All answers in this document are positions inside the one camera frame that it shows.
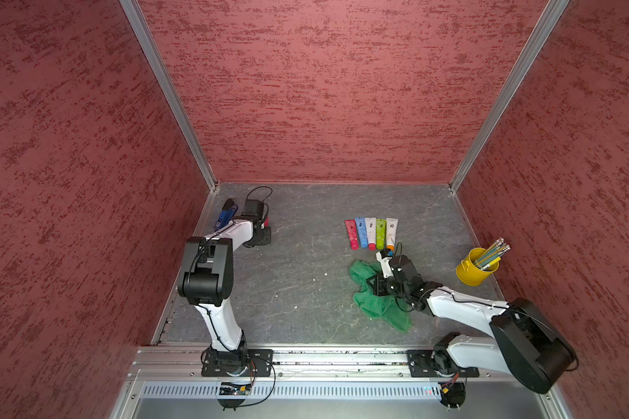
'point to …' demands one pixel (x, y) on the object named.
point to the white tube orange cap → (391, 228)
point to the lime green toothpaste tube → (381, 230)
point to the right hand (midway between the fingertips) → (369, 284)
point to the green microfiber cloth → (385, 307)
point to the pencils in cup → (493, 254)
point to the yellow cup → (468, 273)
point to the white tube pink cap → (370, 223)
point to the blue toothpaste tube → (362, 228)
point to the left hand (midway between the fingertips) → (260, 242)
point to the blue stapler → (227, 214)
